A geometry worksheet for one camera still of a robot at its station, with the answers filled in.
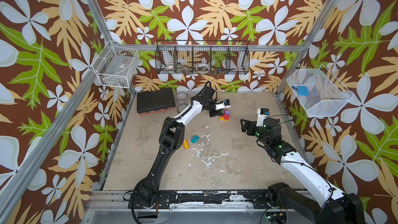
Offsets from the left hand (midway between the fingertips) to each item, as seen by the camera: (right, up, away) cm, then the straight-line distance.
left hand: (221, 107), depth 99 cm
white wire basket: (-62, +24, -13) cm, 68 cm away
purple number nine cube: (+4, -3, 0) cm, 5 cm away
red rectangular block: (+3, -6, +2) cm, 7 cm away
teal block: (-17, -20, -5) cm, 27 cm away
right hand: (+10, -7, -18) cm, 22 cm away
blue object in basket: (+44, +10, -13) cm, 47 cm away
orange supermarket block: (-23, -23, -7) cm, 33 cm away
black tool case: (-49, +4, +13) cm, 51 cm away
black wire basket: (-13, +32, -2) cm, 35 cm away
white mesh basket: (+51, +7, -18) cm, 54 cm away
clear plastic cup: (-28, +7, +15) cm, 32 cm away
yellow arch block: (0, -8, +2) cm, 8 cm away
